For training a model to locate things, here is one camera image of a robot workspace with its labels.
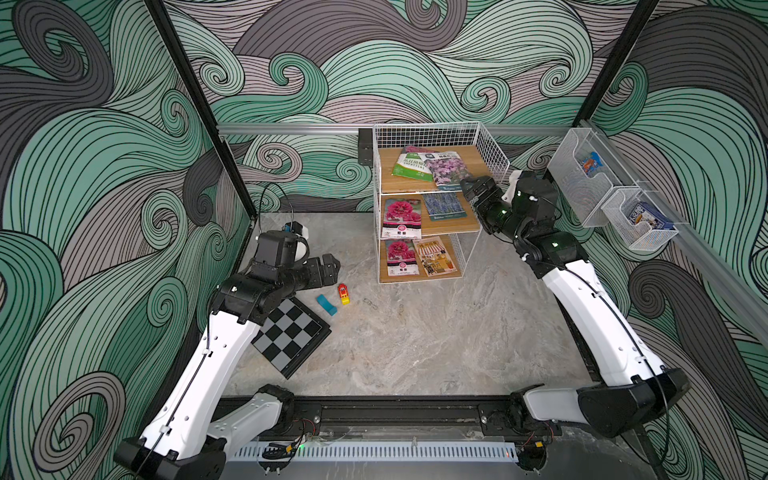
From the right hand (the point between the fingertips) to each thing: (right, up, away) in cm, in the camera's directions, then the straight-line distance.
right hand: (470, 192), depth 70 cm
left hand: (-35, -17, 0) cm, 39 cm away
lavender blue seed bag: (-2, -1, +20) cm, 20 cm away
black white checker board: (-47, -39, +14) cm, 62 cm away
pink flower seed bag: (-15, -5, +16) cm, 23 cm away
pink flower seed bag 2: (-14, -18, +35) cm, 42 cm away
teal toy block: (-39, -33, +26) cm, 57 cm away
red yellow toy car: (-33, -30, +25) cm, 51 cm away
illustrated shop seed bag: (-2, -18, +35) cm, 40 cm away
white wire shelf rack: (-8, -8, +15) cm, 19 cm away
